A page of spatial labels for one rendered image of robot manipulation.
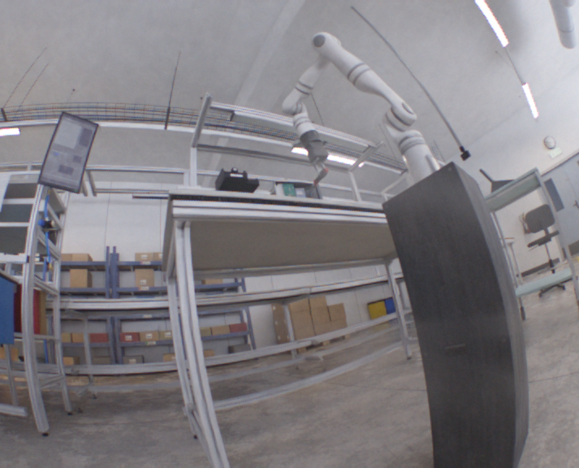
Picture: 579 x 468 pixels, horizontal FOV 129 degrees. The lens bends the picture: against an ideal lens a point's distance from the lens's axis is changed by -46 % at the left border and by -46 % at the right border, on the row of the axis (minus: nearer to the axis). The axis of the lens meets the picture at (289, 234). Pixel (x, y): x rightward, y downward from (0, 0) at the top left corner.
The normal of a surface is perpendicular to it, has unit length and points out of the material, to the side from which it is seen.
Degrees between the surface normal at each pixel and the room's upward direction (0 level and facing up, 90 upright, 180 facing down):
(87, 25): 180
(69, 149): 101
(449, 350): 90
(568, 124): 90
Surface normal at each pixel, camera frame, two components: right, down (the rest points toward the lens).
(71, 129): 0.81, -0.16
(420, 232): -0.83, -0.04
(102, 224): 0.46, -0.38
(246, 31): 0.18, 0.93
